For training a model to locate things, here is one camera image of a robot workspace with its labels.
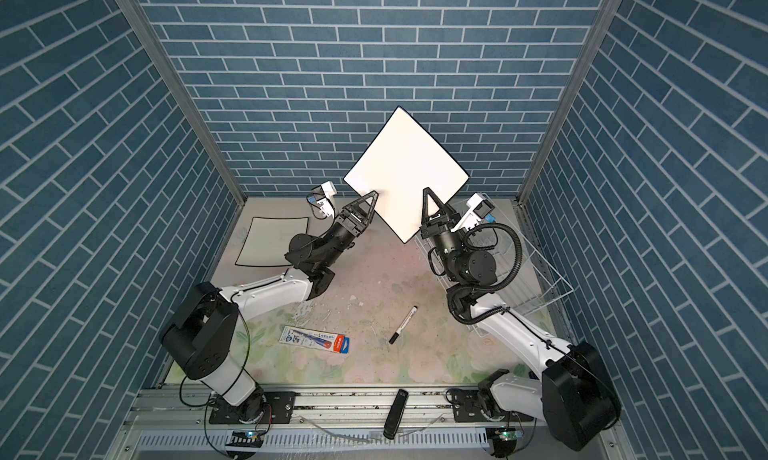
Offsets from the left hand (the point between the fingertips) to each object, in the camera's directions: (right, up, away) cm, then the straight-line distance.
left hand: (379, 200), depth 64 cm
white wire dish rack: (+51, -24, +35) cm, 66 cm away
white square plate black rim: (-43, -11, +43) cm, 62 cm away
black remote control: (+4, -51, +8) cm, 52 cm away
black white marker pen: (+6, -35, +23) cm, 42 cm away
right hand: (+9, +2, -3) cm, 10 cm away
